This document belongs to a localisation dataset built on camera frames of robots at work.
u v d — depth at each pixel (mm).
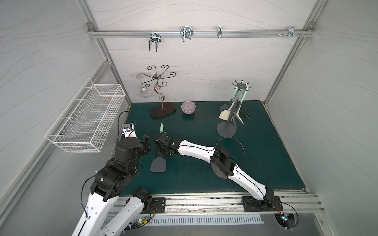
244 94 767
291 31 766
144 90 997
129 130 519
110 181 400
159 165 860
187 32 749
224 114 930
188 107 1112
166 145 731
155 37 783
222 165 598
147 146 583
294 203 766
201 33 782
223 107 967
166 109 1146
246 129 1048
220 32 776
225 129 1038
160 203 733
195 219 703
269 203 634
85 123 690
